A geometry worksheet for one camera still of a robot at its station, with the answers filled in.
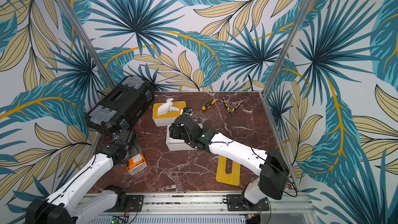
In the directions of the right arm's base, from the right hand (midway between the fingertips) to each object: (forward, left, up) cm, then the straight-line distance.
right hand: (172, 128), depth 76 cm
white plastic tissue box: (+17, +6, -5) cm, 19 cm away
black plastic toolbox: (+17, +32, -4) cm, 37 cm away
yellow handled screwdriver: (+30, -21, -19) cm, 41 cm away
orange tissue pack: (-12, +19, -13) cm, 26 cm away
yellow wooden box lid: (+28, -1, -15) cm, 32 cm away
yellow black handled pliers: (+28, -34, -20) cm, 49 cm away
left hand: (-7, +23, -14) cm, 28 cm away
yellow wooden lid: (-18, -31, -22) cm, 42 cm away
